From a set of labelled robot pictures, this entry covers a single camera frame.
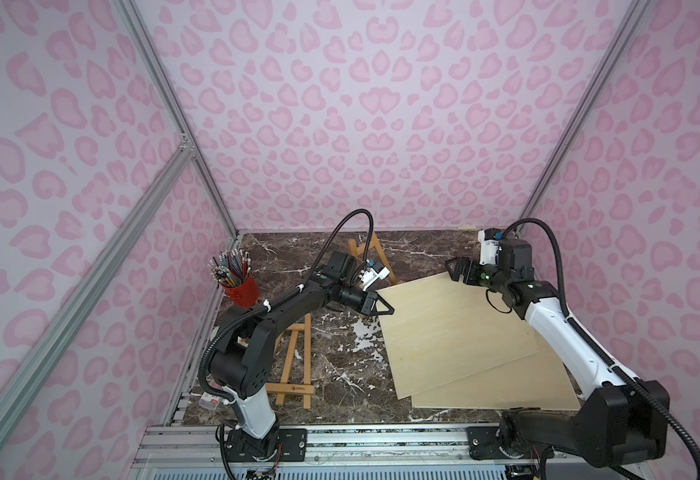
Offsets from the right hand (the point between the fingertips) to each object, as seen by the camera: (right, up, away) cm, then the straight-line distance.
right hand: (461, 264), depth 83 cm
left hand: (-19, -13, -2) cm, 24 cm away
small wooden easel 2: (-24, +4, +6) cm, 25 cm away
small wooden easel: (-49, -34, -1) cm, 59 cm away
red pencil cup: (-64, -10, +12) cm, 65 cm away
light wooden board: (-5, -19, +2) cm, 19 cm away
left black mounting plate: (-46, -44, -9) cm, 64 cm away
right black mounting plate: (+2, -44, -9) cm, 45 cm away
